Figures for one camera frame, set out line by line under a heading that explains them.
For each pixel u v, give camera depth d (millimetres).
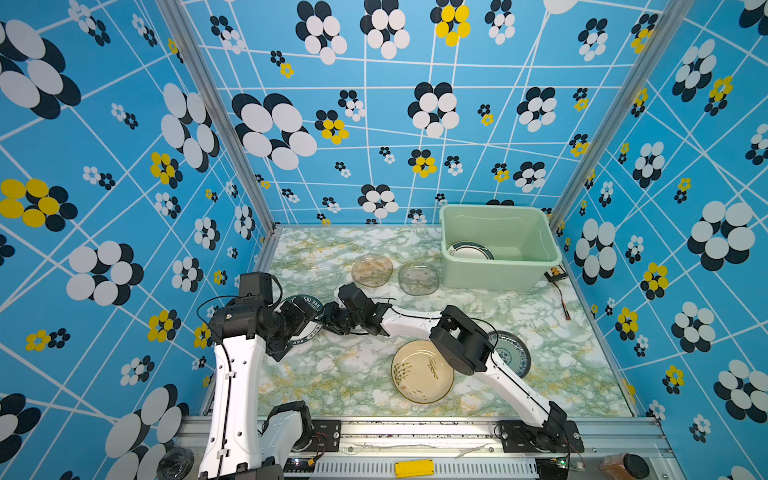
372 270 1062
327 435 733
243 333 455
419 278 1040
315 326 912
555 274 1042
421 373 839
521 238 1052
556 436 628
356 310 784
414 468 689
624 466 627
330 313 844
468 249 1092
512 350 870
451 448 728
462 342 619
